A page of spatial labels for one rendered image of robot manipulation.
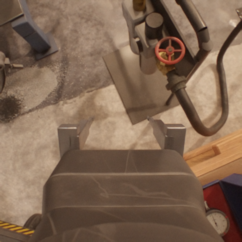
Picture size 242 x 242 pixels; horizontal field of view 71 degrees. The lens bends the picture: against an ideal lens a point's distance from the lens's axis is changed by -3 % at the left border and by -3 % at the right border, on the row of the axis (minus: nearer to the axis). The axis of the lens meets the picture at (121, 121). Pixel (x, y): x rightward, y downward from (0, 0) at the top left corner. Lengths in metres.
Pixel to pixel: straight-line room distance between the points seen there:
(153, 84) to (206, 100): 0.28
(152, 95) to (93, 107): 0.32
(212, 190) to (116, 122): 0.60
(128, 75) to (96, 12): 0.45
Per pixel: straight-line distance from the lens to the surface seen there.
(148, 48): 0.52
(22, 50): 1.27
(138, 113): 0.91
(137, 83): 0.95
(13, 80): 1.22
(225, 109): 0.96
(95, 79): 1.00
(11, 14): 1.04
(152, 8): 0.59
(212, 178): 0.48
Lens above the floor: 0.91
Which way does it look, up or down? 81 degrees down
